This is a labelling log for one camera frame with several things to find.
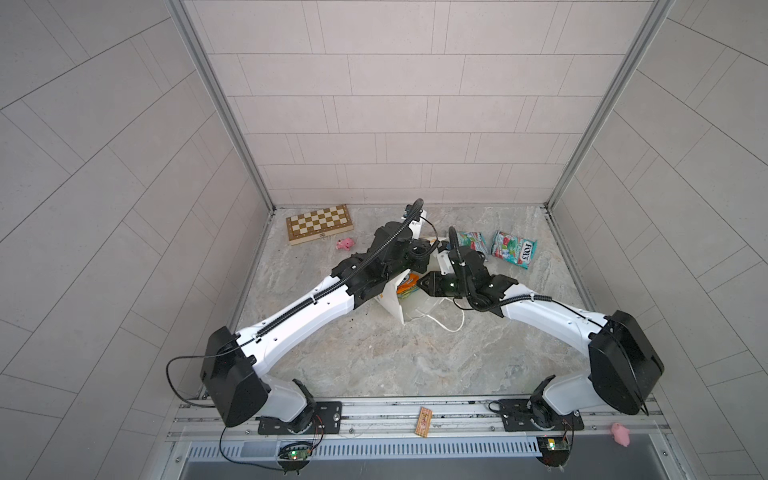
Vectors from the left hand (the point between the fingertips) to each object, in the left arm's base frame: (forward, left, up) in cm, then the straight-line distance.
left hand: (438, 240), depth 71 cm
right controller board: (-40, -27, -28) cm, 55 cm away
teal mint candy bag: (+20, -17, -26) cm, 37 cm away
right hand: (-3, +4, -16) cm, 17 cm away
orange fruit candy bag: (-2, +7, -20) cm, 21 cm away
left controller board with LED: (-41, +32, -24) cm, 57 cm away
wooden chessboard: (+25, +40, -25) cm, 53 cm away
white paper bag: (-6, -2, -28) cm, 28 cm away
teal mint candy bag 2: (+16, -30, -25) cm, 42 cm away
